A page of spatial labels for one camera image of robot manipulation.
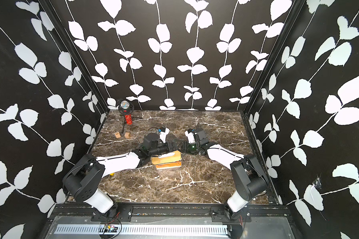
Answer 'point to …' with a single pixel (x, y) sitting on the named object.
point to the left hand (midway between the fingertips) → (182, 142)
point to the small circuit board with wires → (109, 228)
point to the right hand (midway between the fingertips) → (177, 147)
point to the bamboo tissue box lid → (177, 157)
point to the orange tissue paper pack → (174, 165)
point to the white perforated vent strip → (144, 230)
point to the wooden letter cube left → (117, 135)
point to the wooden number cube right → (127, 135)
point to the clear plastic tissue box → (165, 155)
